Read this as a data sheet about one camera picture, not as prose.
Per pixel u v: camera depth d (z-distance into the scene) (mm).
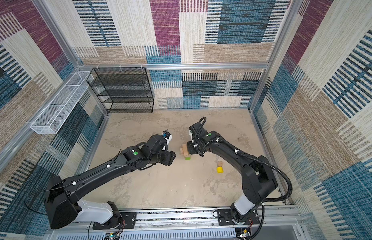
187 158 940
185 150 871
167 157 700
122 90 1106
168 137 700
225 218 729
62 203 385
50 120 708
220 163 916
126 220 726
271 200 453
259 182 438
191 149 762
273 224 734
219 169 889
